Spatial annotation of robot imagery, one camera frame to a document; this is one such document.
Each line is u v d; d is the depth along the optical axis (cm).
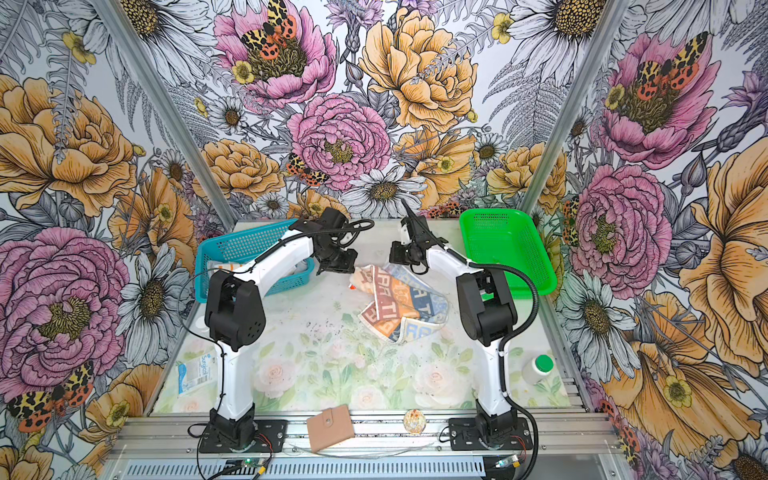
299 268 67
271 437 74
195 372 84
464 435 74
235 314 55
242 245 108
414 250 78
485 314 56
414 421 76
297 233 67
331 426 75
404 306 95
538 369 76
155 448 73
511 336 54
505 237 117
